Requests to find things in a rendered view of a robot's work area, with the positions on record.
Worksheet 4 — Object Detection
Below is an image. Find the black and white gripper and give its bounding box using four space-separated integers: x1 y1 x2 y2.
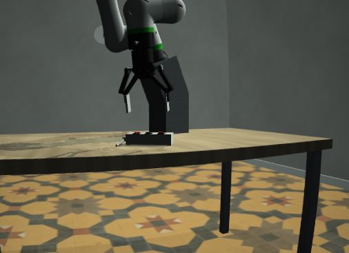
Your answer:
119 49 174 113

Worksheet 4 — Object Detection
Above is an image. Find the white power strip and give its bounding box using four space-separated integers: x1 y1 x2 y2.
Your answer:
116 132 174 146

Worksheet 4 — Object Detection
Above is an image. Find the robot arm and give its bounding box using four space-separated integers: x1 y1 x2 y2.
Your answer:
96 0 186 63

